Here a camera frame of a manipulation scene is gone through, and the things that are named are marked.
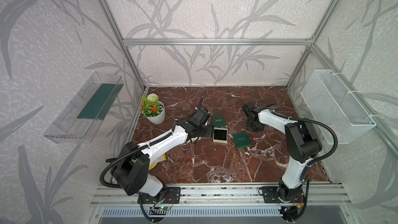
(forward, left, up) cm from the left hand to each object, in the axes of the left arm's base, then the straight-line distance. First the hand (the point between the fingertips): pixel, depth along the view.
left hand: (211, 131), depth 85 cm
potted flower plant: (+12, +34, +4) cm, 36 cm away
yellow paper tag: (-12, +28, -10) cm, 32 cm away
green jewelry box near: (-2, -18, -7) cm, 19 cm away
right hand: (+7, -27, -9) cm, 29 cm away
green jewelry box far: (+12, -5, -8) cm, 15 cm away
